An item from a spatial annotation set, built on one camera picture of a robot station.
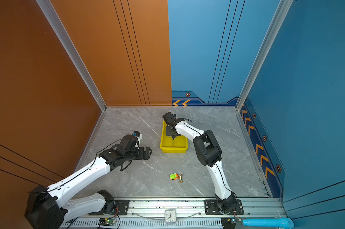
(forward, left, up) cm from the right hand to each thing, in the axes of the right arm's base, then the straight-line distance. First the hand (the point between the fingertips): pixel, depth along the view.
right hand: (172, 132), depth 102 cm
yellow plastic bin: (-10, -6, +3) cm, 12 cm away
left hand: (-19, +14, +9) cm, 25 cm away
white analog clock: (-50, -1, -1) cm, 50 cm away
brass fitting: (-31, -6, -2) cm, 31 cm away
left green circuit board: (-53, +32, -4) cm, 61 cm away
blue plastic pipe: (-52, -55, 0) cm, 76 cm away
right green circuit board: (-51, -32, -3) cm, 61 cm away
